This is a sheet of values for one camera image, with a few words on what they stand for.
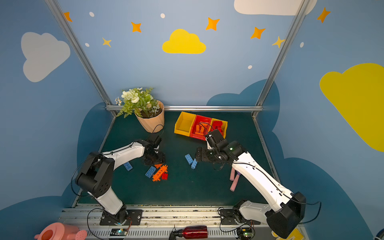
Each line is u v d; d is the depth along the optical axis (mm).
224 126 1076
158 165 907
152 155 783
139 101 902
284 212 375
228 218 734
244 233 713
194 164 909
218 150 548
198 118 1113
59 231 614
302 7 693
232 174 880
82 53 858
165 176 863
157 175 878
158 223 733
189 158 949
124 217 720
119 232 706
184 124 1146
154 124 1011
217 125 1070
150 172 883
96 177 466
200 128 1083
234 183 840
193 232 662
